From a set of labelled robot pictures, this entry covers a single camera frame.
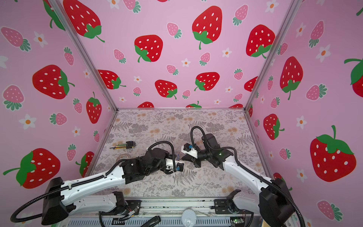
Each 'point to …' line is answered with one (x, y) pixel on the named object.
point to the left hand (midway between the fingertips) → (174, 152)
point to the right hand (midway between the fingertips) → (183, 156)
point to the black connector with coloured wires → (128, 144)
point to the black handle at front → (152, 222)
